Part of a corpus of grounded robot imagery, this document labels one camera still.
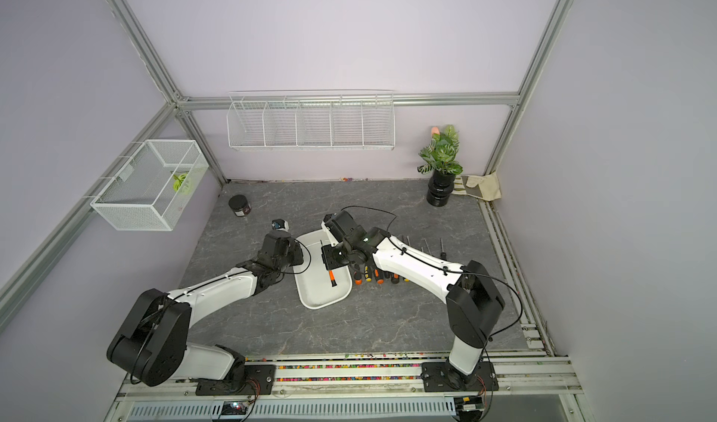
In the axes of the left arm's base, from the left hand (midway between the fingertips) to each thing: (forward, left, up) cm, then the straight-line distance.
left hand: (297, 247), depth 91 cm
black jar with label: (+24, +25, -4) cm, 35 cm away
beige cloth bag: (+28, -76, -8) cm, 82 cm away
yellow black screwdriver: (-8, -22, -5) cm, 24 cm away
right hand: (-8, -10, +7) cm, 15 cm away
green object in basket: (+12, +31, +21) cm, 40 cm away
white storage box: (-15, -6, +5) cm, 17 cm away
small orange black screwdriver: (-11, -27, -6) cm, 29 cm away
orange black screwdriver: (-10, -19, -6) cm, 22 cm away
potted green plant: (+20, -49, +19) cm, 56 cm away
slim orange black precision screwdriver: (-13, -12, +5) cm, 19 cm away
